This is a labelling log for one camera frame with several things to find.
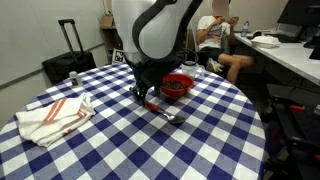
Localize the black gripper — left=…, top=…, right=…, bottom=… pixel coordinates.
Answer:
left=128, top=54, right=183, bottom=107

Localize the red-handled metal spoon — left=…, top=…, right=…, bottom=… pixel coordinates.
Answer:
left=145, top=101, right=186, bottom=125

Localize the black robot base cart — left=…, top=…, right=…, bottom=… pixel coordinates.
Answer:
left=262, top=83, right=320, bottom=180

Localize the red bowl with dark contents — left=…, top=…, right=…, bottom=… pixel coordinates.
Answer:
left=159, top=72, right=195, bottom=99

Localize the clear plastic measuring jug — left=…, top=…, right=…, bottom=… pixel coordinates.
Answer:
left=181, top=60, right=206, bottom=80

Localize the black white AprilTag cube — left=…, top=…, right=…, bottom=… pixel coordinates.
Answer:
left=111, top=47, right=127, bottom=65

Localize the blue white checkered tablecloth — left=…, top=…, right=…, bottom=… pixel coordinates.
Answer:
left=0, top=62, right=267, bottom=180

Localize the wooden shelf unit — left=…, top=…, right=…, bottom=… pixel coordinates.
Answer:
left=99, top=14, right=124, bottom=64

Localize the cardboard box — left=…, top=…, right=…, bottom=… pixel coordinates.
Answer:
left=100, top=14, right=115, bottom=29

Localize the black rolling suitcase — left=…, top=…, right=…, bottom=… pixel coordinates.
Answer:
left=41, top=18, right=98, bottom=85

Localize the seated person in white shirt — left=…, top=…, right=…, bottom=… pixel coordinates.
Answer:
left=195, top=0, right=256, bottom=85

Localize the small plate with food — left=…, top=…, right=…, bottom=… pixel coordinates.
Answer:
left=15, top=92, right=97, bottom=149

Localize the plastic water bottle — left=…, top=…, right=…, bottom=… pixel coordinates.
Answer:
left=240, top=20, right=251, bottom=38

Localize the white takeout container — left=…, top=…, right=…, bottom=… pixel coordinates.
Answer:
left=250, top=35, right=281, bottom=49

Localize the black keyboard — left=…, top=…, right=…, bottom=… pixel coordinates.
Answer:
left=266, top=32, right=303, bottom=44

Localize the white desk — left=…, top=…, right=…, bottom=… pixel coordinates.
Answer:
left=234, top=31, right=320, bottom=87

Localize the black computer monitor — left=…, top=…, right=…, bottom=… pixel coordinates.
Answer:
left=276, top=0, right=320, bottom=28

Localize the orange-handled clamp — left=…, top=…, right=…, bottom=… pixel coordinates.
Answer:
left=288, top=104, right=306, bottom=113

